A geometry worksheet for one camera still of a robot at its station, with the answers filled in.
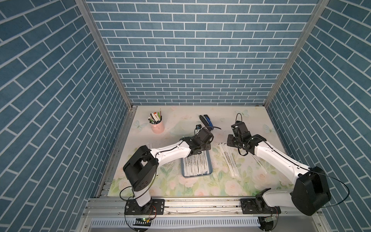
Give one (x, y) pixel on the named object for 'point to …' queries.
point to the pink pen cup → (158, 128)
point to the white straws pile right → (230, 159)
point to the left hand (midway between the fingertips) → (211, 145)
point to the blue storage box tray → (199, 165)
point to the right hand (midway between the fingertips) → (230, 140)
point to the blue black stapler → (205, 119)
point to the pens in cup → (155, 118)
